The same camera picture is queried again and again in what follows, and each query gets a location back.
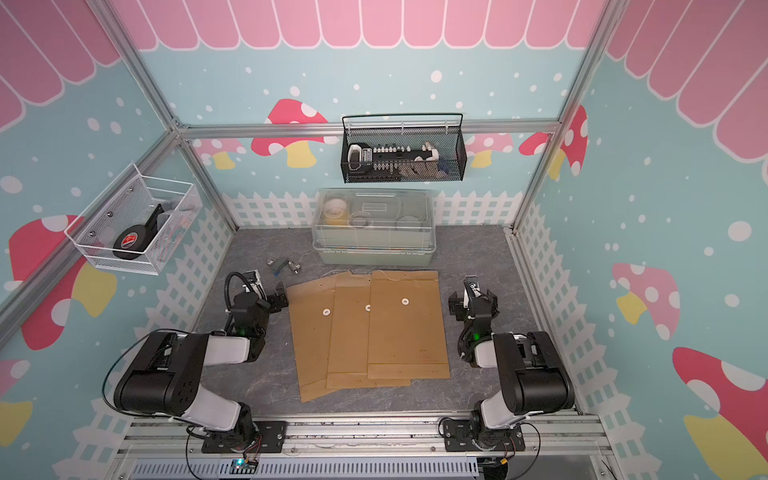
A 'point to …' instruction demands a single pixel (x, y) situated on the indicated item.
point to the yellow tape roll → (335, 212)
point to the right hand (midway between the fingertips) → (472, 290)
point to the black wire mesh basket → (451, 164)
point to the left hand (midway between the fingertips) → (268, 289)
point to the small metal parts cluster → (278, 267)
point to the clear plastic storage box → (374, 226)
